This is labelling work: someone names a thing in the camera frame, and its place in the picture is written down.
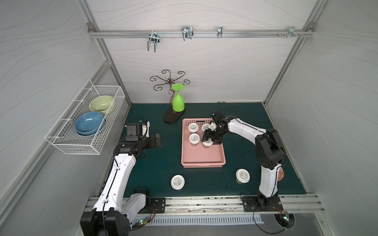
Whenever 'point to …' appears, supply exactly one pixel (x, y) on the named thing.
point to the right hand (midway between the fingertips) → (206, 140)
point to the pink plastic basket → (198, 157)
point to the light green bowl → (101, 103)
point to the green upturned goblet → (178, 102)
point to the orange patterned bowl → (281, 174)
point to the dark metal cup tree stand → (170, 116)
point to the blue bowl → (88, 123)
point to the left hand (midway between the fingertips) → (153, 138)
